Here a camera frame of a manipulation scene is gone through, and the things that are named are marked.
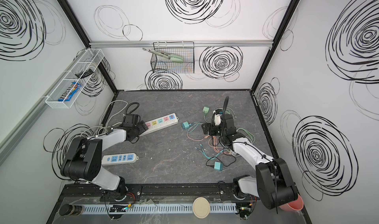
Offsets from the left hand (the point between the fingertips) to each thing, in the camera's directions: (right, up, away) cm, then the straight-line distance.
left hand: (140, 129), depth 96 cm
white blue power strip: (-8, -15, -13) cm, 21 cm away
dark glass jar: (-19, -28, -34) cm, 48 cm away
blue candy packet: (-26, +23, -25) cm, 42 cm away
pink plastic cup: (+77, -26, -35) cm, 89 cm away
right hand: (+44, +4, -9) cm, 45 cm away
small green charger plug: (+44, +13, +10) cm, 47 cm away
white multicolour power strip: (+10, +3, +1) cm, 11 cm away
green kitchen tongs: (+20, +46, -4) cm, 51 cm away
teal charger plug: (+30, +3, +2) cm, 30 cm away
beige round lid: (+38, -29, -31) cm, 57 cm away
